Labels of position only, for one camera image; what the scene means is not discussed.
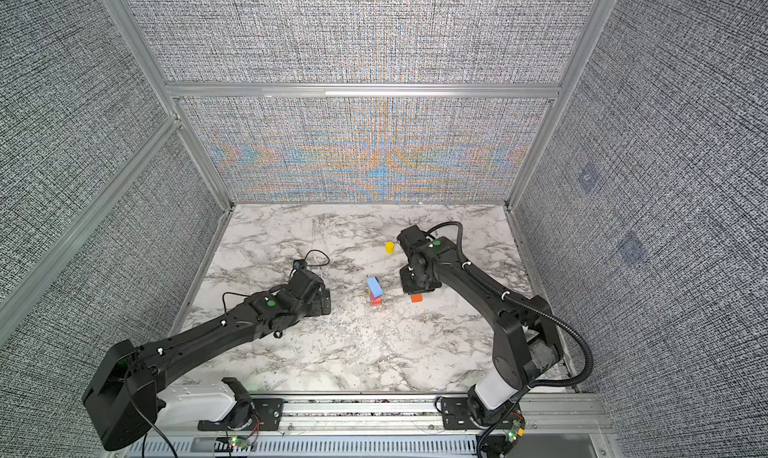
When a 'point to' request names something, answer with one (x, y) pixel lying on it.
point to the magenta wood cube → (376, 300)
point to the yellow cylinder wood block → (390, 246)
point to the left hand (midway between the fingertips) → (317, 299)
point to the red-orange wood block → (416, 298)
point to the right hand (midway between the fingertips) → (414, 285)
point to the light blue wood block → (374, 286)
